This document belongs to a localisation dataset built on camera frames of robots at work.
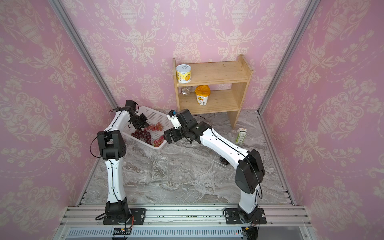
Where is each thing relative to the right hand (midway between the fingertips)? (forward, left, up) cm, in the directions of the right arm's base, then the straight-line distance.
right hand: (171, 132), depth 80 cm
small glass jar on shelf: (+29, -9, +5) cm, 30 cm away
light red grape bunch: (+20, +13, -19) cm, 31 cm away
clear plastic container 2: (-5, -25, -22) cm, 34 cm away
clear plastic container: (-8, +15, -22) cm, 28 cm away
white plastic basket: (+27, +17, -17) cm, 36 cm away
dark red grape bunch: (+12, +22, -16) cm, 30 cm away
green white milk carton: (+4, -41, -12) cm, 43 cm away
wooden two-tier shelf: (+41, -30, -2) cm, 50 cm away
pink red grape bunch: (+6, +13, -19) cm, 24 cm away
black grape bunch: (-9, -30, -20) cm, 38 cm away
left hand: (+22, +20, -16) cm, 33 cm away
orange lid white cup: (+23, -18, +8) cm, 30 cm away
